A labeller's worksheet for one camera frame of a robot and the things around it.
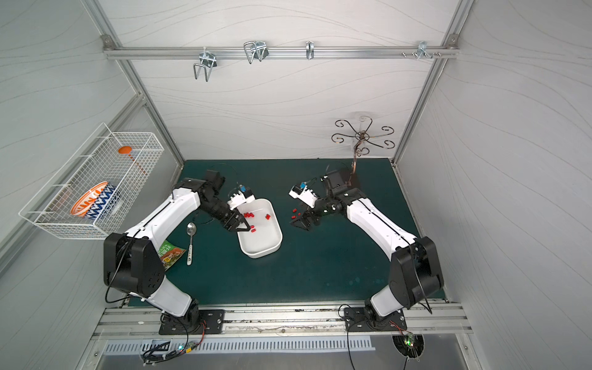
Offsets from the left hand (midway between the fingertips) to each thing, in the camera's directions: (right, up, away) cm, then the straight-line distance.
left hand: (243, 223), depth 81 cm
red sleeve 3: (-3, +1, +17) cm, 18 cm away
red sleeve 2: (+18, 0, +18) cm, 25 cm away
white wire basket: (-42, +23, -3) cm, 48 cm away
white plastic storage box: (+6, -6, +14) cm, 16 cm away
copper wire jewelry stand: (+44, +32, +5) cm, 55 cm away
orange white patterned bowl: (-41, +9, -18) cm, 45 cm away
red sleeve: (+18, +2, +20) cm, 27 cm away
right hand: (+19, +4, 0) cm, 20 cm away
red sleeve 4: (+6, 0, +17) cm, 18 cm away
